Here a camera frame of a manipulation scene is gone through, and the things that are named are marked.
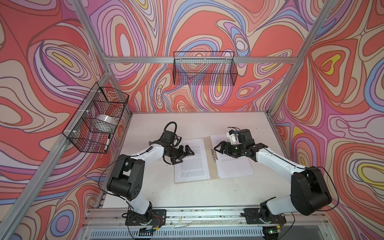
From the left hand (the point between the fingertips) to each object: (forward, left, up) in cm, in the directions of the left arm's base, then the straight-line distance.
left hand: (190, 155), depth 88 cm
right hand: (0, -18, +3) cm, 18 cm away
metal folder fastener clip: (+4, -15, -7) cm, 17 cm away
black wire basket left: (+3, +45, +27) cm, 53 cm away
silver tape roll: (+3, +40, +26) cm, 48 cm away
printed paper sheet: (-4, -2, -7) cm, 9 cm away
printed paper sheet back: (-4, -24, -7) cm, 26 cm away
